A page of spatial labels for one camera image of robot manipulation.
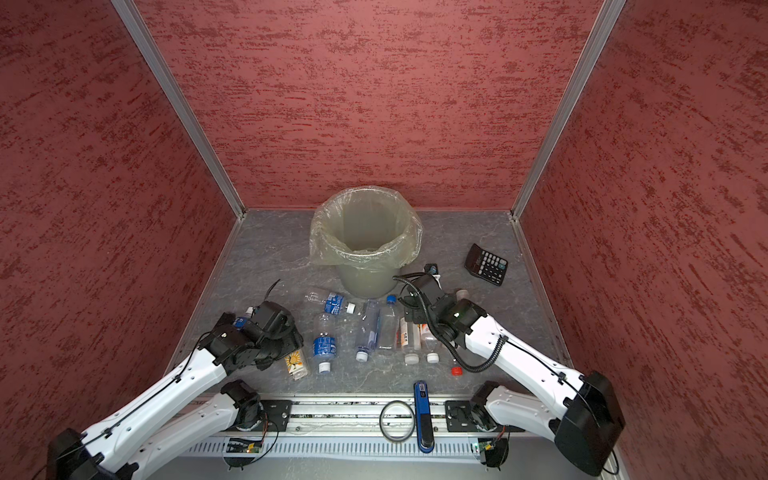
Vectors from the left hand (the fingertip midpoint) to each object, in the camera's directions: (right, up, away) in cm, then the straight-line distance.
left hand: (292, 352), depth 79 cm
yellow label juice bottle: (+2, -2, -2) cm, 4 cm away
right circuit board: (+50, -20, -7) cm, 55 cm away
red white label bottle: (+38, +2, +3) cm, 38 cm away
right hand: (+36, +11, +2) cm, 38 cm away
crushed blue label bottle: (+9, +11, +11) cm, 18 cm away
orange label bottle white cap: (+32, +2, +4) cm, 33 cm away
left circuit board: (-10, -21, -7) cm, 24 cm away
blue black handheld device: (+35, -13, -8) cm, 38 cm away
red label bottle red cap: (+45, -5, 0) cm, 45 cm away
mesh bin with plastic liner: (+20, +33, +13) cm, 40 cm away
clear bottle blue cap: (+26, +5, +7) cm, 28 cm away
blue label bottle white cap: (+8, +2, +2) cm, 9 cm away
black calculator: (+60, +21, +24) cm, 68 cm away
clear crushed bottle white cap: (+20, +3, +10) cm, 22 cm away
